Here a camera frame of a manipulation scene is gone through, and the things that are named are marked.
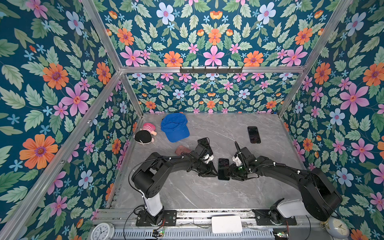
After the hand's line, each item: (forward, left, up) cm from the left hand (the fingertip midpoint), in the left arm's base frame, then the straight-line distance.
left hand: (220, 173), depth 82 cm
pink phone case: (+21, +23, -7) cm, 32 cm away
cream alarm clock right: (-28, -50, -2) cm, 58 cm away
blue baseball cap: (+38, +27, -4) cm, 47 cm away
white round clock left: (-23, +57, -2) cm, 62 cm away
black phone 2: (+30, -30, -7) cm, 43 cm away
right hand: (0, -4, -3) cm, 5 cm away
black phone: (+3, -3, -3) cm, 5 cm away
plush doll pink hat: (+29, +47, 0) cm, 55 cm away
